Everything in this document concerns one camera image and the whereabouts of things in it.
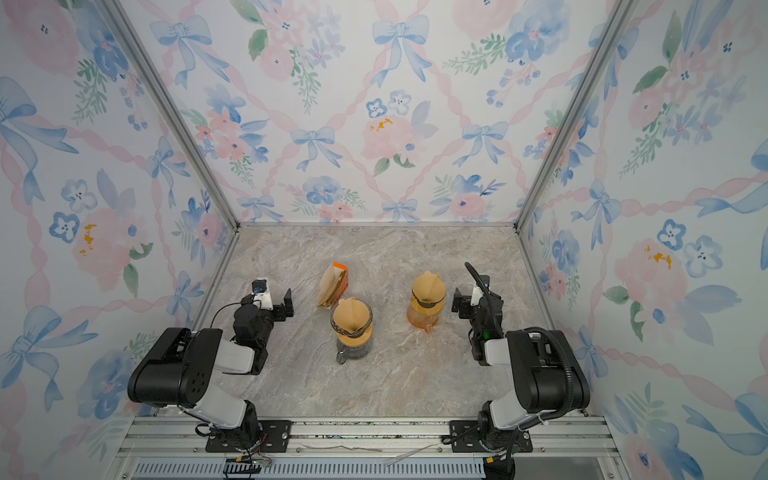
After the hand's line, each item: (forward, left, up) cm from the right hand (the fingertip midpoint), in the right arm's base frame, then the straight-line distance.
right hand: (473, 288), depth 93 cm
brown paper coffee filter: (-13, +36, +7) cm, 39 cm away
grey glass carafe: (-21, +38, 0) cm, 43 cm away
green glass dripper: (-8, +13, +2) cm, 16 cm away
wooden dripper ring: (-19, +35, +3) cm, 40 cm away
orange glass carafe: (-11, +16, -2) cm, 19 cm away
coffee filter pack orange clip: (+3, +45, -2) cm, 45 cm away
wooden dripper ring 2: (-10, +15, +2) cm, 18 cm away
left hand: (-2, +61, +3) cm, 61 cm away
